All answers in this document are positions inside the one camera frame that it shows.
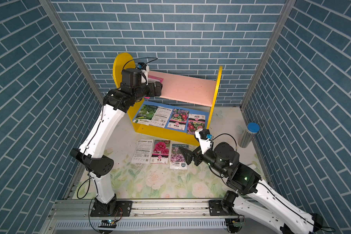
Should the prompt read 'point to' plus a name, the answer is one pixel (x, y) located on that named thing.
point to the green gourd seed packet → (145, 114)
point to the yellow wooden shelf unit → (185, 107)
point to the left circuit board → (107, 224)
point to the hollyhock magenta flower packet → (160, 151)
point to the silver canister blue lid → (246, 138)
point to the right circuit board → (239, 224)
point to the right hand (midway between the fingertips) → (189, 142)
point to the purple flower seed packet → (178, 160)
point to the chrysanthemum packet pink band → (178, 119)
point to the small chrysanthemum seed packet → (196, 122)
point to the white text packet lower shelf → (161, 117)
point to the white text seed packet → (143, 151)
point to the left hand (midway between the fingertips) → (159, 84)
